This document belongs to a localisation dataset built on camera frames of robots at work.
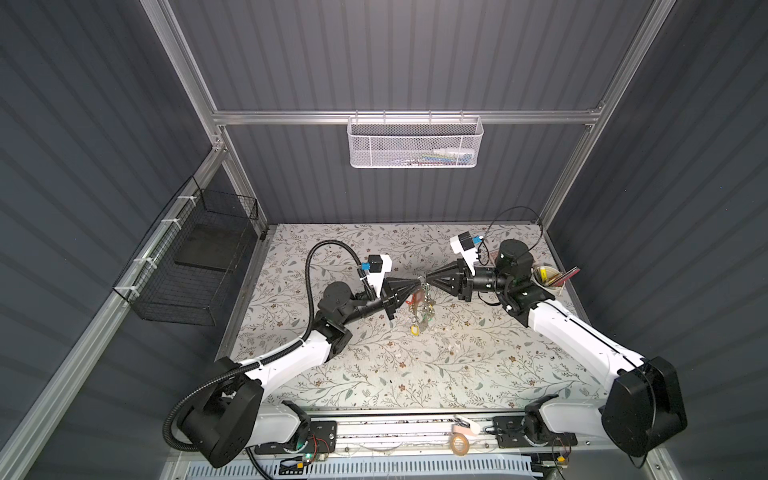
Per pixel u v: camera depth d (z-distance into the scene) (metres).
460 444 0.73
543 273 0.94
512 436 0.74
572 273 0.89
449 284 0.67
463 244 0.63
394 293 0.65
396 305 0.67
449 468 0.77
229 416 0.41
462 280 0.64
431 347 0.89
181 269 0.72
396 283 0.66
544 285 0.89
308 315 0.60
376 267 0.61
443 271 0.67
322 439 0.72
